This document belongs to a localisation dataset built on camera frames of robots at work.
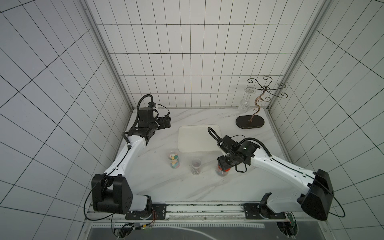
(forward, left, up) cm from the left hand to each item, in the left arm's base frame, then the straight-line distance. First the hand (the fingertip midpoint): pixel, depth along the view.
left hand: (162, 121), depth 85 cm
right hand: (-18, -35, -10) cm, 41 cm away
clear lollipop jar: (-24, -35, -16) cm, 45 cm away
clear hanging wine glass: (+13, -50, +2) cm, 52 cm away
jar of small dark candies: (-23, -20, -10) cm, 32 cm away
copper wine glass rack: (+16, -64, -19) cm, 68 cm away
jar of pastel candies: (-17, -7, -12) cm, 22 cm away
